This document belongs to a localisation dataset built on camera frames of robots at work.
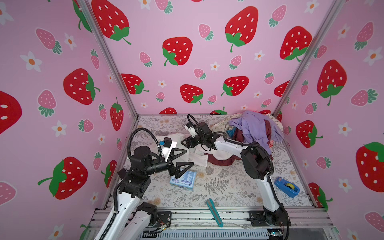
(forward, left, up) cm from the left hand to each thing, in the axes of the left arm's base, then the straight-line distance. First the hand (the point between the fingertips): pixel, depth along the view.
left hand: (188, 158), depth 62 cm
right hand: (+25, +5, -21) cm, 33 cm away
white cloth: (+18, -4, -29) cm, 34 cm away
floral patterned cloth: (+43, -22, -27) cm, 55 cm away
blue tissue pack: (0, +2, -25) cm, 25 cm away
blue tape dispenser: (-2, -54, -28) cm, 61 cm away
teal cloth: (+34, -27, -25) cm, 50 cm away
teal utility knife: (-15, -13, -30) cm, 36 cm away
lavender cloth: (+30, -42, -15) cm, 54 cm away
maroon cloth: (+28, -30, -20) cm, 45 cm away
